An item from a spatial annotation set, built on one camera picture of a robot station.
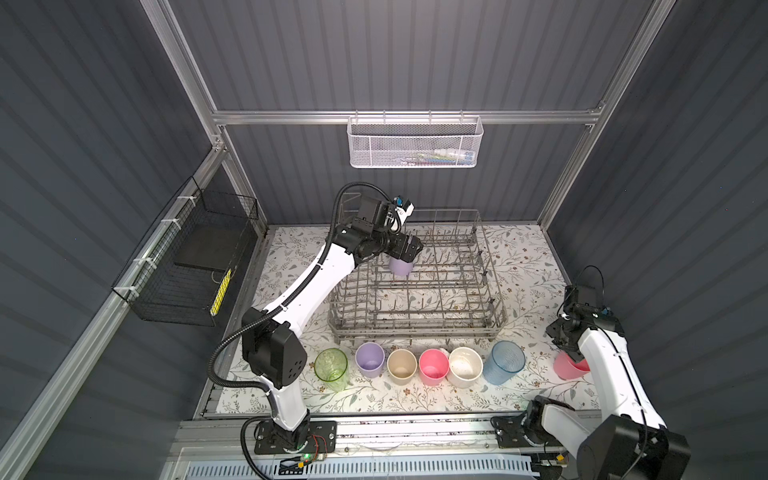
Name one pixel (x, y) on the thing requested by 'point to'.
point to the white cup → (465, 367)
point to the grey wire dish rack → (451, 293)
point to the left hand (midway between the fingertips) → (408, 238)
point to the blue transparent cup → (505, 360)
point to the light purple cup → (400, 267)
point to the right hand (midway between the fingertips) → (570, 342)
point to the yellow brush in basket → (220, 293)
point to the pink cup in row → (433, 365)
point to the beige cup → (402, 365)
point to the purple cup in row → (369, 360)
